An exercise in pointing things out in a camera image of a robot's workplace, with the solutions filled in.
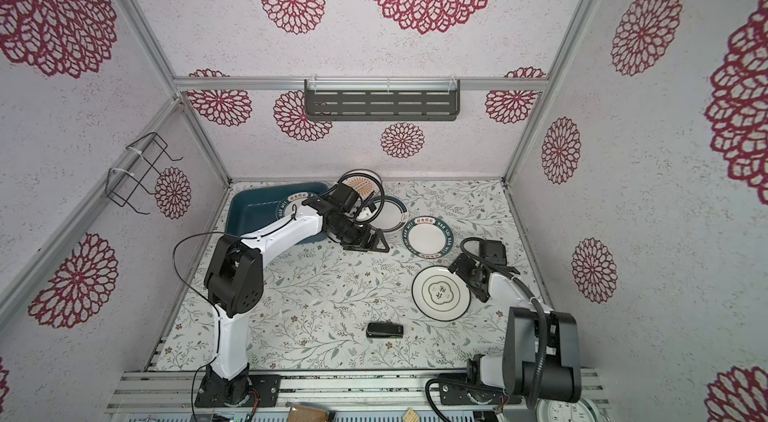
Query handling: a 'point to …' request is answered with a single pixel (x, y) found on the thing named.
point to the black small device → (384, 330)
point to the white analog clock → (566, 411)
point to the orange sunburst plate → (364, 185)
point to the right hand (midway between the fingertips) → (464, 270)
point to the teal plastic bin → (250, 209)
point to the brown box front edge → (307, 414)
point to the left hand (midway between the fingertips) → (375, 252)
